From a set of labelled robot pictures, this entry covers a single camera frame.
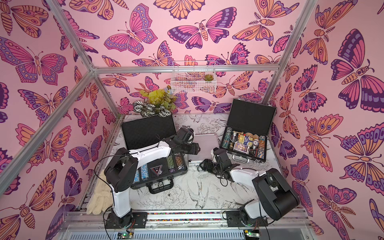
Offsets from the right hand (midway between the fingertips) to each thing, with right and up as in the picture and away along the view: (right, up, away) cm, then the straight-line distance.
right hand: (203, 164), depth 90 cm
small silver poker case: (+3, +12, +10) cm, 16 cm away
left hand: (-3, +9, +2) cm, 10 cm away
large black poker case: (-40, +20, +5) cm, 45 cm away
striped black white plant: (-34, +33, +1) cm, 47 cm away
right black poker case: (+29, +17, +13) cm, 36 cm away
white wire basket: (-10, +57, +11) cm, 59 cm away
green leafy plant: (-29, +42, +11) cm, 52 cm away
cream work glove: (-55, -16, -9) cm, 58 cm away
